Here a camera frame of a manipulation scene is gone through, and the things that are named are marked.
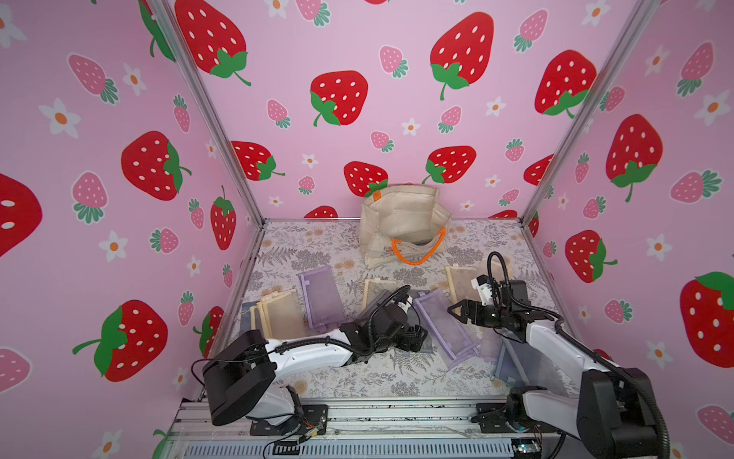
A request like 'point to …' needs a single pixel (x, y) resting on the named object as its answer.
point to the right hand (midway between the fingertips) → (456, 313)
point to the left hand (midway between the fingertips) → (421, 331)
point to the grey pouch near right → (521, 364)
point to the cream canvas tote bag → (402, 223)
